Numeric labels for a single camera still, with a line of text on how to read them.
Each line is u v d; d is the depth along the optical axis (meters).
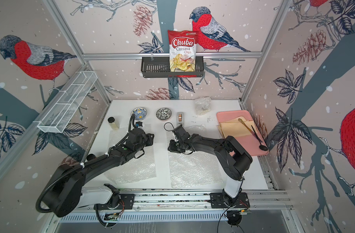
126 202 0.73
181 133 0.73
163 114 1.10
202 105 1.10
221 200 0.73
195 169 0.84
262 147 0.93
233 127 1.03
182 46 0.84
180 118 1.04
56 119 0.71
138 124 0.78
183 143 0.70
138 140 0.68
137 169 0.84
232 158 0.48
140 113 1.11
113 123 0.98
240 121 1.07
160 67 0.95
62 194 0.41
